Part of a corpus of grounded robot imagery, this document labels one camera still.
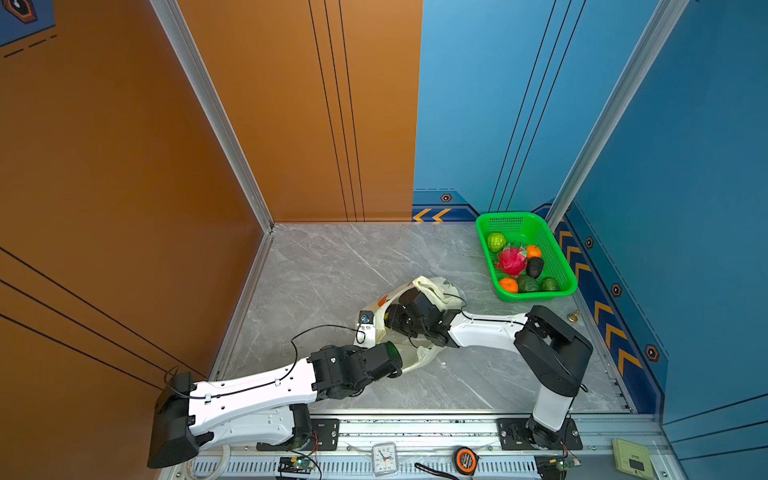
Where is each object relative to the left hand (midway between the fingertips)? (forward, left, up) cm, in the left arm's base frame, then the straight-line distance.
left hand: (381, 349), depth 76 cm
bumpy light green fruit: (+42, -40, -4) cm, 58 cm away
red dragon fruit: (+32, -43, -3) cm, 54 cm away
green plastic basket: (+49, -54, -5) cm, 73 cm away
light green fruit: (+25, -54, -6) cm, 60 cm away
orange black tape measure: (-22, -20, -8) cm, 31 cm away
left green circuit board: (-23, +20, -13) cm, 33 cm away
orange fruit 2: (+25, -41, -6) cm, 48 cm away
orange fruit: (+39, -53, -6) cm, 66 cm away
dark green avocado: (+25, -47, -6) cm, 54 cm away
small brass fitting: (+15, -60, -10) cm, 63 cm away
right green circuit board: (-22, -44, -11) cm, 50 cm away
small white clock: (-22, -1, -9) cm, 24 cm away
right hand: (+11, +1, -6) cm, 13 cm away
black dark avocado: (+33, -52, -7) cm, 62 cm away
